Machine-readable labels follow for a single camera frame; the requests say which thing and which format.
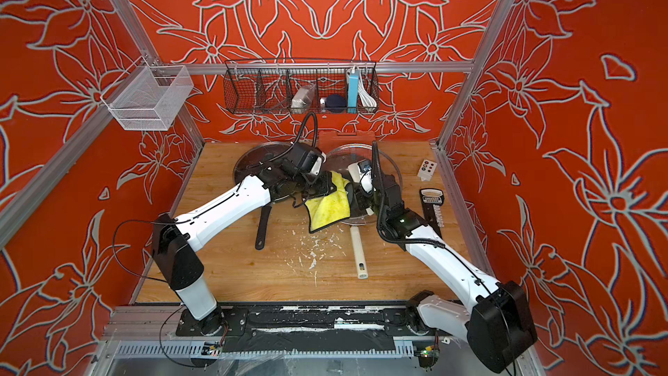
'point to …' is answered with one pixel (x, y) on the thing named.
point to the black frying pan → (265, 220)
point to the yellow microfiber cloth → (326, 211)
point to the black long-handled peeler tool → (432, 200)
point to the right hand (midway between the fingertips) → (355, 178)
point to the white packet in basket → (302, 98)
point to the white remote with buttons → (426, 170)
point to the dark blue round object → (336, 104)
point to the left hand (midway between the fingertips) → (338, 184)
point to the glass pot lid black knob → (258, 156)
